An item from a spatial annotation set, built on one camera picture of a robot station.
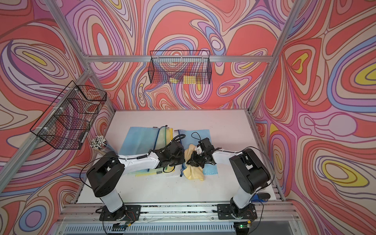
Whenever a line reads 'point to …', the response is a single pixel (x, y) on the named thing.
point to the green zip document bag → (161, 141)
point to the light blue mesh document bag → (191, 137)
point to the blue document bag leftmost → (139, 140)
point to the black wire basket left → (63, 124)
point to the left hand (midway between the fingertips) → (188, 159)
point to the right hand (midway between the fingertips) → (188, 166)
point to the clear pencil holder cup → (101, 144)
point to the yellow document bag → (169, 138)
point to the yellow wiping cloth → (192, 171)
